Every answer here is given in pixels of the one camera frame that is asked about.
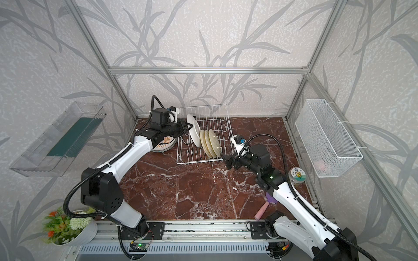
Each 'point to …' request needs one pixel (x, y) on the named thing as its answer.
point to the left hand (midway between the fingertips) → (193, 125)
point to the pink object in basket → (321, 165)
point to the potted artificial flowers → (61, 230)
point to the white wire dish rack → (213, 117)
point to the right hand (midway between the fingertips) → (229, 148)
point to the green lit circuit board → (139, 247)
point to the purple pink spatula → (270, 199)
